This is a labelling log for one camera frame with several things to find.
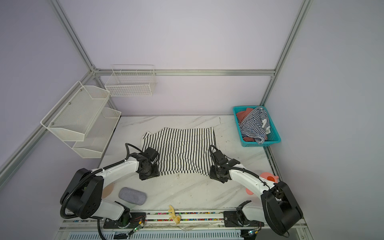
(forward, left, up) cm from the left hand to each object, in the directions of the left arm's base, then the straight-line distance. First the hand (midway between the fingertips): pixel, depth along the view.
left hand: (153, 176), depth 87 cm
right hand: (0, -35, +2) cm, 35 cm away
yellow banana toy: (-22, -16, 0) cm, 27 cm away
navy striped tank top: (+37, -66, +5) cm, 76 cm away
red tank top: (+46, -61, +6) cm, 77 cm away
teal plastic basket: (+25, -78, +7) cm, 83 cm away
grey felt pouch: (-12, +8, +1) cm, 14 cm away
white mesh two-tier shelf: (+20, +36, +27) cm, 50 cm away
